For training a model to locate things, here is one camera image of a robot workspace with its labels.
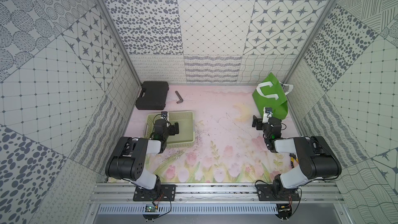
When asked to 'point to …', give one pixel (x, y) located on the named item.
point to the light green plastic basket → (186, 135)
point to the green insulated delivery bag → (272, 93)
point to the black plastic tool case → (153, 96)
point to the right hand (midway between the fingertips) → (262, 117)
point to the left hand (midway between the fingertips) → (168, 121)
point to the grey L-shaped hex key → (179, 97)
